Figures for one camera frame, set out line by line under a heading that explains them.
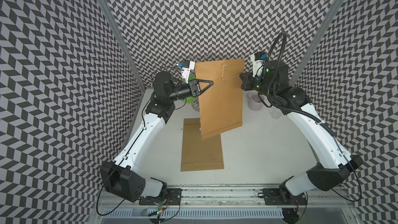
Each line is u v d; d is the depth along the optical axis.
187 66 0.58
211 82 0.61
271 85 0.47
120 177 0.38
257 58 0.54
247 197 0.75
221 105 0.72
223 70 0.62
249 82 0.57
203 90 0.60
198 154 0.87
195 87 0.56
